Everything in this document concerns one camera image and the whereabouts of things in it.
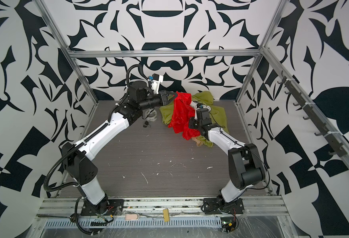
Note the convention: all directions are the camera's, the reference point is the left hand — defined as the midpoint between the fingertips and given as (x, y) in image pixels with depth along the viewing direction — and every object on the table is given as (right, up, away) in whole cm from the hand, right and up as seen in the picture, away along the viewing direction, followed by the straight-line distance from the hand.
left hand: (178, 90), depth 69 cm
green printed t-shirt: (+23, +3, +49) cm, 54 cm away
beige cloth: (+13, -29, +25) cm, 41 cm away
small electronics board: (+24, -63, +2) cm, 67 cm away
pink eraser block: (-22, -59, +2) cm, 63 cm away
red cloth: (+3, -10, +15) cm, 18 cm away
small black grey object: (-21, -17, +34) cm, 43 cm away
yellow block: (-6, -59, +3) cm, 59 cm away
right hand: (+9, -13, +23) cm, 28 cm away
